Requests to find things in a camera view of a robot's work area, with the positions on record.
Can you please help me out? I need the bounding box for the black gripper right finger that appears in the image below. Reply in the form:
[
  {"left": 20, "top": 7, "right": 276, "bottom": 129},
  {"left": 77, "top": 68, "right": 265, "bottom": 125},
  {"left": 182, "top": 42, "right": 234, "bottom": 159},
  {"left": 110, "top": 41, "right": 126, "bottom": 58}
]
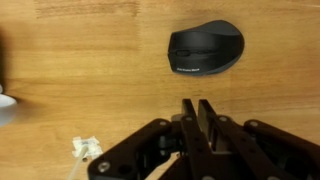
[{"left": 198, "top": 98, "right": 320, "bottom": 180}]

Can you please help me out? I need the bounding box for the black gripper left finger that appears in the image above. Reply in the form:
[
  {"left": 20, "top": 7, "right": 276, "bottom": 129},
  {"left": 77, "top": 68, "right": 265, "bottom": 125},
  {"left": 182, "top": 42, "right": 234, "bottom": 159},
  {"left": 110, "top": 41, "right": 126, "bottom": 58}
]
[{"left": 87, "top": 98, "right": 215, "bottom": 180}]

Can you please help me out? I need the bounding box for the black computer mouse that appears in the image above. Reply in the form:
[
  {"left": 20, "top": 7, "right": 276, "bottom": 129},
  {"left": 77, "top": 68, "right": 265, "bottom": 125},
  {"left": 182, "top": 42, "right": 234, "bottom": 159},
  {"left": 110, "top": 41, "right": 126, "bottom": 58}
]
[{"left": 166, "top": 19, "right": 246, "bottom": 77}]

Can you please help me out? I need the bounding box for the white handheld device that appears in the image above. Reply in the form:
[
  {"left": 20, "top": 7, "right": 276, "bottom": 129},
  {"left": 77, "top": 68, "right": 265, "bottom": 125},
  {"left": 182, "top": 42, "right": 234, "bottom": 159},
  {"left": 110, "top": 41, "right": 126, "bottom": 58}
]
[{"left": 0, "top": 84, "right": 18, "bottom": 128}]

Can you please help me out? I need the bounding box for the white cable connector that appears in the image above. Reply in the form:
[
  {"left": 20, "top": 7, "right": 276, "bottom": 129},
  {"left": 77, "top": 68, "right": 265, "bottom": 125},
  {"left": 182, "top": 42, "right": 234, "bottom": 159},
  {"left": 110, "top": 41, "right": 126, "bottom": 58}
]
[{"left": 67, "top": 135, "right": 104, "bottom": 180}]

